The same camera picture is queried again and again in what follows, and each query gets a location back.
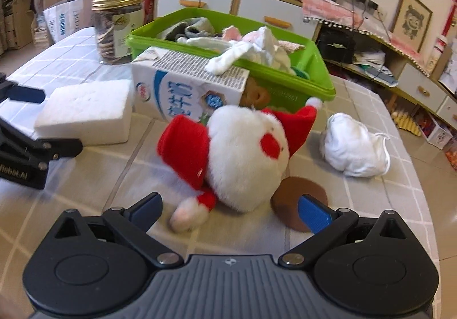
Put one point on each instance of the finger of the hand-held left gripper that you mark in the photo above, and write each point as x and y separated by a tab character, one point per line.
25	94
53	148

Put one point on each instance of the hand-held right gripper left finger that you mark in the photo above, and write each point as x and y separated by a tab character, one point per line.
144	210

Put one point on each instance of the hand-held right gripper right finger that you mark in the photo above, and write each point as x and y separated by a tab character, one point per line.
314	213

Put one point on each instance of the red white santa plush toy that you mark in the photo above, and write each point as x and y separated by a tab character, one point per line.
242	155

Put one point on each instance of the green plastic bin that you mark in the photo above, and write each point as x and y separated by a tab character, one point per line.
314	73

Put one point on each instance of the white rabbit plush toy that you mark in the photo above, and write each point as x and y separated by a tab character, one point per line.
264	44

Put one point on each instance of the pale green towel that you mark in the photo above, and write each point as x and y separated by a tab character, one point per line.
200	24

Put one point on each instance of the pink plush toy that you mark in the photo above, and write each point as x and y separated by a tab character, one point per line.
230	33

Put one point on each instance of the brown round coaster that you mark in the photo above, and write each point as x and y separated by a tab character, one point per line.
285	197

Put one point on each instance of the white foam block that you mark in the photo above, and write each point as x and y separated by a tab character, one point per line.
85	108

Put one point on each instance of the white cloth bundle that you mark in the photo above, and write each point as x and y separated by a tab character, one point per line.
350	147

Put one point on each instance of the white cardboard box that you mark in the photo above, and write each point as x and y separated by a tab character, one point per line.
60	21

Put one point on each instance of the wooden bookshelf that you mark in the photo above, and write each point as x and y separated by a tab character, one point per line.
18	1

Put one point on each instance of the cookie jar with gold lid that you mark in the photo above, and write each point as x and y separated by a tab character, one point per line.
117	30

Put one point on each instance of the white blue milk carton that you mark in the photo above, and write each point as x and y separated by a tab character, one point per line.
171	87

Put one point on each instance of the row of yellow bottles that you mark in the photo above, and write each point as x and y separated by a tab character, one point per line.
407	123

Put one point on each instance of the white printed carton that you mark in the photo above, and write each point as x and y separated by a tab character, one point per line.
439	131

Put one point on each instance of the black bag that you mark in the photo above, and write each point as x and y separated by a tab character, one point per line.
335	46

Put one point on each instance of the pink tasselled cloth runner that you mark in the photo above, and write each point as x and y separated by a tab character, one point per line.
328	7

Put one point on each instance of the framed cartoon picture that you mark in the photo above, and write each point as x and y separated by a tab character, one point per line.
412	21

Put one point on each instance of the wooden cabinet with white drawers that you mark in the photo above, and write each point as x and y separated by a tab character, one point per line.
257	5

